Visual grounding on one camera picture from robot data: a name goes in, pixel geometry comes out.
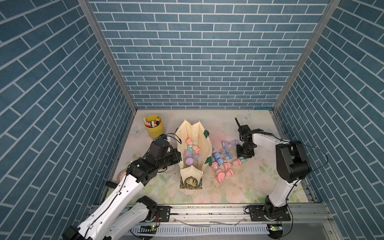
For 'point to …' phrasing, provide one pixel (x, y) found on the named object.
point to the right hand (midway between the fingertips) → (241, 156)
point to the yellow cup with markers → (153, 125)
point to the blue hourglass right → (226, 153)
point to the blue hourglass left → (216, 156)
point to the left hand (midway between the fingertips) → (186, 154)
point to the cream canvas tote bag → (191, 177)
